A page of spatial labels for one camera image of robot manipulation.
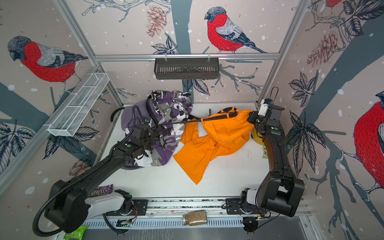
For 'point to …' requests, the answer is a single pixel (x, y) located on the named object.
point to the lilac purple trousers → (137, 113)
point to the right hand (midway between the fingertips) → (252, 110)
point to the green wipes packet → (78, 234)
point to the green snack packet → (265, 153)
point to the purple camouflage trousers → (171, 110)
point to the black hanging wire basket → (186, 68)
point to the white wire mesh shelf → (77, 106)
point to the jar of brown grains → (194, 218)
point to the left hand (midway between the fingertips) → (151, 129)
